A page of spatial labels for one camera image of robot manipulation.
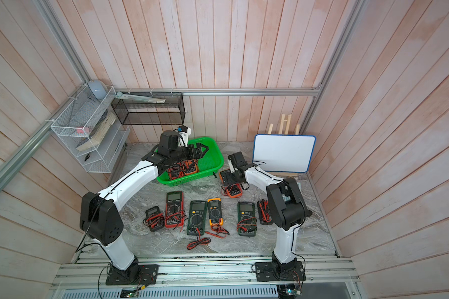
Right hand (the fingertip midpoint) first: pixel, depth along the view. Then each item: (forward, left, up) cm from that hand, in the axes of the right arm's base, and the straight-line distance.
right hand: (231, 176), depth 99 cm
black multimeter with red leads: (-20, -15, 0) cm, 25 cm away
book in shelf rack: (+2, +59, +30) cm, 66 cm away
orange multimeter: (+6, +23, +1) cm, 24 cm away
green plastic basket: (+12, +12, -3) cm, 17 cm away
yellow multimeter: (-21, +8, -1) cm, 23 cm away
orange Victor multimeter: (-8, -1, -1) cm, 8 cm away
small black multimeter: (-24, +36, 0) cm, 44 cm away
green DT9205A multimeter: (-23, +17, -1) cm, 28 cm away
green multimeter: (-25, -7, -1) cm, 26 cm away
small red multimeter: (-1, +31, +3) cm, 31 cm away
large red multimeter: (-21, +28, 0) cm, 35 cm away
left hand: (0, +14, +20) cm, 25 cm away
